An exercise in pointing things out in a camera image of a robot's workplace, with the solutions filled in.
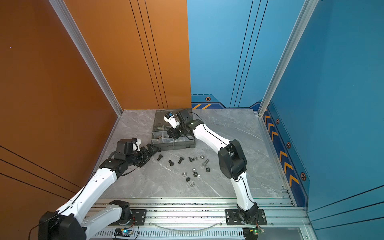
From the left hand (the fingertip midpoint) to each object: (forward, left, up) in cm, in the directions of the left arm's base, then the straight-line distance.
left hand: (155, 151), depth 82 cm
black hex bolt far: (+4, 0, -13) cm, 13 cm away
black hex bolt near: (+2, -13, -13) cm, 18 cm away
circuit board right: (-34, -52, -13) cm, 63 cm away
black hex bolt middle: (-1, -7, -13) cm, 15 cm away
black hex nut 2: (-10, -18, -13) cm, 24 cm away
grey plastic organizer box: (+20, +3, -13) cm, 24 cm away
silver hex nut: (-7, -16, -13) cm, 22 cm away
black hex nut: (-4, -29, -14) cm, 33 cm away
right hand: (+12, -6, +1) cm, 14 cm away
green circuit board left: (-35, +12, -16) cm, 40 cm away
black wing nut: (-7, -22, -13) cm, 27 cm away
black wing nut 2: (-13, -20, -13) cm, 28 cm away
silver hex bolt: (-1, -27, -13) cm, 30 cm away
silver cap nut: (+4, -26, -13) cm, 29 cm away
